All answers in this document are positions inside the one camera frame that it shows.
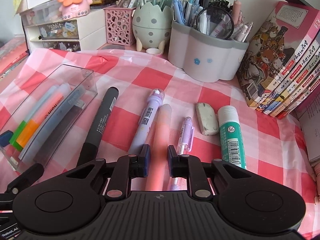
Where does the clear plastic tray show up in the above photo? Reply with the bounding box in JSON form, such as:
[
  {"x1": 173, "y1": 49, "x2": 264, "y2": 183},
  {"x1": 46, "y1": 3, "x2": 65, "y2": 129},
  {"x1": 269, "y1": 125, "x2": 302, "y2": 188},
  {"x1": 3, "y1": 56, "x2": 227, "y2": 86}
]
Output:
[{"x1": 1, "y1": 64, "x2": 98, "y2": 173}]

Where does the stack of printed papers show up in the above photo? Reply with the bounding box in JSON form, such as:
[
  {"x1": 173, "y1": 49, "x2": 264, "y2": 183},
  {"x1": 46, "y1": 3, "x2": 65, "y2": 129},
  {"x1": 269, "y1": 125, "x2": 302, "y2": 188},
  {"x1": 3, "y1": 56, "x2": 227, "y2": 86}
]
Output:
[{"x1": 299, "y1": 101, "x2": 320, "y2": 163}]

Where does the orange highlighter pen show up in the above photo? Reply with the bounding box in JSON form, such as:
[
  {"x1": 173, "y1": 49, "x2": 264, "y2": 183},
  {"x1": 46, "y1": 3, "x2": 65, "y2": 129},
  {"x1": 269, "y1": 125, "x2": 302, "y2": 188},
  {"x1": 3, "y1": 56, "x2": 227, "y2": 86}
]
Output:
[{"x1": 16, "y1": 83, "x2": 71, "y2": 148}]

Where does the blue highlighter pen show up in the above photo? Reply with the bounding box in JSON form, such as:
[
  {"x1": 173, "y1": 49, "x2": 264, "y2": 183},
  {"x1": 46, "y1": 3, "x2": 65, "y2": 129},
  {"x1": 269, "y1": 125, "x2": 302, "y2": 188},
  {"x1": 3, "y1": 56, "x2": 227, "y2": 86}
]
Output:
[{"x1": 18, "y1": 85, "x2": 86, "y2": 163}]

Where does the green egg-shaped pen holder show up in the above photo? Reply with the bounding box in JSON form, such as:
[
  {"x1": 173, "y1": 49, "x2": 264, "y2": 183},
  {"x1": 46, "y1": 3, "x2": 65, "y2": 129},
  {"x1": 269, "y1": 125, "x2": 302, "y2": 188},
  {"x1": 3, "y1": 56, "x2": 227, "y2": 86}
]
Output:
[{"x1": 132, "y1": 2, "x2": 173, "y2": 52}]

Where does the white mini drawer unit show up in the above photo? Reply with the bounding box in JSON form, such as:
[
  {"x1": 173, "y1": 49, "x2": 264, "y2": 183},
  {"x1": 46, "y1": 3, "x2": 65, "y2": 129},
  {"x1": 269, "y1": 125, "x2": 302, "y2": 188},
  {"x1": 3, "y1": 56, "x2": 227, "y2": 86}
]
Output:
[{"x1": 20, "y1": 0, "x2": 107, "y2": 52}]

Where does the grey flower-shaped pen holder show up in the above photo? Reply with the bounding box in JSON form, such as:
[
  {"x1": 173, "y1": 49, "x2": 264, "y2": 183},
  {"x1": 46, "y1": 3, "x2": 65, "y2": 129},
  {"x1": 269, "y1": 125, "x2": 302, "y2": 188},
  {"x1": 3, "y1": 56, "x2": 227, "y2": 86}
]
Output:
[{"x1": 168, "y1": 21, "x2": 249, "y2": 82}]

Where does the blue spine comic book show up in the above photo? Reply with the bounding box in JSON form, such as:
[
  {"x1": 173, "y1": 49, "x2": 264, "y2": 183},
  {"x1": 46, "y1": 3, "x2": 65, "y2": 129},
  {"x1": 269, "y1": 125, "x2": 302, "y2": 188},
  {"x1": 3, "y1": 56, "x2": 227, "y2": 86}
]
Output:
[{"x1": 256, "y1": 37, "x2": 320, "y2": 113}]

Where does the red white checkered tablecloth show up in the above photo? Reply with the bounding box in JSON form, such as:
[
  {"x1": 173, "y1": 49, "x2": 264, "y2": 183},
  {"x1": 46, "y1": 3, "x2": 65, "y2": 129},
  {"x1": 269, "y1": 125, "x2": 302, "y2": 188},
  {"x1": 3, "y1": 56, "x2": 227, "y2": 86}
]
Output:
[{"x1": 1, "y1": 49, "x2": 319, "y2": 239}]

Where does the purple pen with dome cap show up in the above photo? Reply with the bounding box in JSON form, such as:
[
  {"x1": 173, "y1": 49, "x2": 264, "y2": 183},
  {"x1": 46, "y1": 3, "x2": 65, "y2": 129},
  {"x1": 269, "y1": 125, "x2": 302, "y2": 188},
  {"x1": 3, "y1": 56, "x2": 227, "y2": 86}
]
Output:
[{"x1": 128, "y1": 88, "x2": 165, "y2": 155}]

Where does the pink spine comic book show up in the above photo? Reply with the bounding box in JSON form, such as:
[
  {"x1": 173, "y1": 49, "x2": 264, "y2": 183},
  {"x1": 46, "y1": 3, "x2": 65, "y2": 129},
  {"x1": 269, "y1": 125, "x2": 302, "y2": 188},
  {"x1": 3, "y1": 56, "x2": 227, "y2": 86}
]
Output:
[{"x1": 237, "y1": 2, "x2": 319, "y2": 109}]

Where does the small purple mechanical pencil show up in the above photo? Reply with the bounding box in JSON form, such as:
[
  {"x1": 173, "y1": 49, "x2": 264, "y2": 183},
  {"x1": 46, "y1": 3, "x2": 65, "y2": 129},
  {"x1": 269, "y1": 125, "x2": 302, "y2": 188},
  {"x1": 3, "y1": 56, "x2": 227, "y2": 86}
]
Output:
[{"x1": 168, "y1": 116, "x2": 194, "y2": 191}]

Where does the white spine comic book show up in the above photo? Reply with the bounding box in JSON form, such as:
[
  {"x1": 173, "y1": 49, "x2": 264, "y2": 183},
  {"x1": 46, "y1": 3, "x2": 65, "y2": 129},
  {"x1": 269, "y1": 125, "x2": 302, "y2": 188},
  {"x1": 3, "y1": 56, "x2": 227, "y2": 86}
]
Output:
[{"x1": 276, "y1": 74, "x2": 320, "y2": 120}]

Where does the dirty white eraser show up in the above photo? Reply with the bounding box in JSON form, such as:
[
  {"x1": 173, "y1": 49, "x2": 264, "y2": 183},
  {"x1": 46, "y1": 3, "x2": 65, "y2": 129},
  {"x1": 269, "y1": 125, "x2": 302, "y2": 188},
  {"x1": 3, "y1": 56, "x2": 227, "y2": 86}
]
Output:
[{"x1": 196, "y1": 102, "x2": 219, "y2": 135}]

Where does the black marker pen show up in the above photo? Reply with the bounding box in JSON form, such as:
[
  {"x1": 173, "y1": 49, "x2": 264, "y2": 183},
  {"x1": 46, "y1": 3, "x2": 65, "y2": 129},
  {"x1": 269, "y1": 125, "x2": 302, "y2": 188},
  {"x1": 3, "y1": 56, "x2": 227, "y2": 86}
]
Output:
[{"x1": 76, "y1": 87, "x2": 119, "y2": 167}]

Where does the pink perforated pen holder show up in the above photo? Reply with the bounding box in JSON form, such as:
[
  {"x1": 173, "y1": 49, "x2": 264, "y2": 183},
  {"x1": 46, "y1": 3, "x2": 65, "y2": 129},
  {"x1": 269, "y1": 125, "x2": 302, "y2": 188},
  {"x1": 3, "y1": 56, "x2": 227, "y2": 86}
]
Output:
[{"x1": 104, "y1": 5, "x2": 136, "y2": 47}]

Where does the green highlighter pen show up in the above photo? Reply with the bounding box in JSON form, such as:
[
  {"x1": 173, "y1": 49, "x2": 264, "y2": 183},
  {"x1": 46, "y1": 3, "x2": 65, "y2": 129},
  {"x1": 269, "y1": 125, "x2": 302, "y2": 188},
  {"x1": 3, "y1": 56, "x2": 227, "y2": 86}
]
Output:
[{"x1": 9, "y1": 84, "x2": 61, "y2": 152}]

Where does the black magnifying glass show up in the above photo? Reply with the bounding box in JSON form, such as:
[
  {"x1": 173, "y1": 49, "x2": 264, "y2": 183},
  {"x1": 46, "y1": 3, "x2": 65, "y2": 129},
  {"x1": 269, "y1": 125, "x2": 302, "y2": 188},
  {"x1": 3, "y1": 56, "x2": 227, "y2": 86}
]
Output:
[{"x1": 196, "y1": 7, "x2": 234, "y2": 40}]

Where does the pink frosted highlighter pen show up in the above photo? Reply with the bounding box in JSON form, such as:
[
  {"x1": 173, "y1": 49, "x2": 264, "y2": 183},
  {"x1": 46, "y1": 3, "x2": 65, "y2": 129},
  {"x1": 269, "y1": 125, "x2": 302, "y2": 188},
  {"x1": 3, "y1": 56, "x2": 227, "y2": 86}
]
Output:
[{"x1": 145, "y1": 104, "x2": 172, "y2": 191}]

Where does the green white glue stick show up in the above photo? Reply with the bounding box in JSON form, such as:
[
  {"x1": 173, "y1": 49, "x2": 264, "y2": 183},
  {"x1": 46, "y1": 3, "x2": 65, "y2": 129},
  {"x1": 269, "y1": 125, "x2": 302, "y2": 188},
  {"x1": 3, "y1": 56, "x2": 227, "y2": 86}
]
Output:
[{"x1": 217, "y1": 106, "x2": 247, "y2": 169}]

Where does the tan spine comic book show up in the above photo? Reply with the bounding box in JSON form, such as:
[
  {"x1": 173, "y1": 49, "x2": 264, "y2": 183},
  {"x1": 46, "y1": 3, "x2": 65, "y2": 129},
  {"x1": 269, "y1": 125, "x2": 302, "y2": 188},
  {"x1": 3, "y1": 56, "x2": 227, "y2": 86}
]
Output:
[{"x1": 270, "y1": 62, "x2": 319, "y2": 119}]

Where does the pink pencil case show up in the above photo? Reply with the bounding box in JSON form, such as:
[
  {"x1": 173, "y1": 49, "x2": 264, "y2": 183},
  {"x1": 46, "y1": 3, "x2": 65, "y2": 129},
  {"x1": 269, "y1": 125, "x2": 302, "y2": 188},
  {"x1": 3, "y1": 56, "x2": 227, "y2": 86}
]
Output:
[{"x1": 310, "y1": 160, "x2": 320, "y2": 182}]

